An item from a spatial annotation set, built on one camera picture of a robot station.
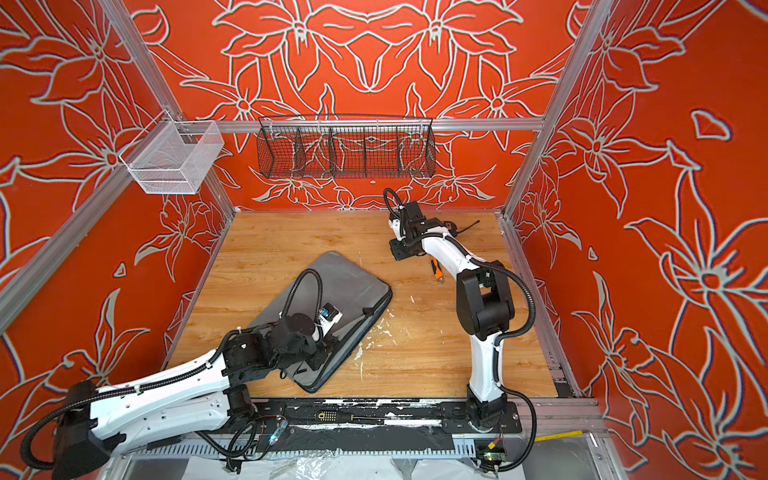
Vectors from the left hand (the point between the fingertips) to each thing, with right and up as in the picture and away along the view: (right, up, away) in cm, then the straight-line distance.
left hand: (337, 337), depth 75 cm
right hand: (+17, +23, +21) cm, 35 cm away
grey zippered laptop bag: (+5, +7, +14) cm, 17 cm away
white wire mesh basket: (-55, +52, +17) cm, 77 cm away
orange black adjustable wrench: (+31, +15, +25) cm, 42 cm away
